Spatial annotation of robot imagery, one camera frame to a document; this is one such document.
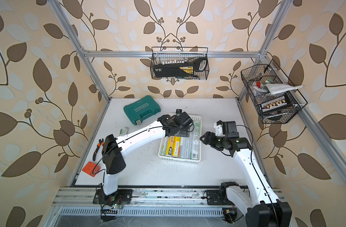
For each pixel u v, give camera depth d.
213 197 0.74
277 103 0.67
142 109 1.08
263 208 0.38
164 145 0.89
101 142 0.95
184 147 0.84
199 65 0.86
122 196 0.74
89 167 0.81
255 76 0.85
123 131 0.96
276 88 0.64
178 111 0.73
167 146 0.87
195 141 0.91
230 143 0.54
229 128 0.60
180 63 0.82
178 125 0.58
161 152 0.87
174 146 0.87
